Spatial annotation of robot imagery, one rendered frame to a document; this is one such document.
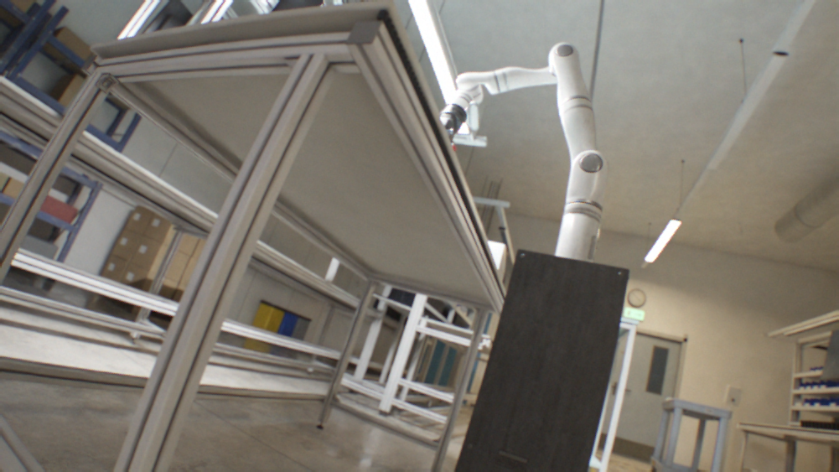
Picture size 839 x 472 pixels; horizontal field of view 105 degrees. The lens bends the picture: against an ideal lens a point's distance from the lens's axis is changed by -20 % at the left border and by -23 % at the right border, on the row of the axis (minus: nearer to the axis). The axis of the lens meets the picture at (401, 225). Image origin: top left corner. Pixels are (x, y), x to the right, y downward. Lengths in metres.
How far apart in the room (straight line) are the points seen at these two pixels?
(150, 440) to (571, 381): 0.70
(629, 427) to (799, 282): 3.89
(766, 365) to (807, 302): 1.36
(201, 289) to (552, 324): 0.65
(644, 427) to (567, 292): 6.87
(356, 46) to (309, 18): 0.13
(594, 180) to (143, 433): 1.01
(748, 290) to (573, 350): 7.68
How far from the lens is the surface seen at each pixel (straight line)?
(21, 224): 1.17
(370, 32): 0.59
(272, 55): 0.71
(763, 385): 8.27
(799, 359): 7.36
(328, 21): 0.68
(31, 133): 2.59
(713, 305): 8.16
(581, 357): 0.85
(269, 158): 0.55
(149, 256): 4.45
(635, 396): 7.66
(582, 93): 1.25
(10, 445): 0.92
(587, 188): 1.05
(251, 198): 0.54
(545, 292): 0.88
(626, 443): 7.65
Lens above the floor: 0.56
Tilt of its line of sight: 17 degrees up
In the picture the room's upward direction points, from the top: 19 degrees clockwise
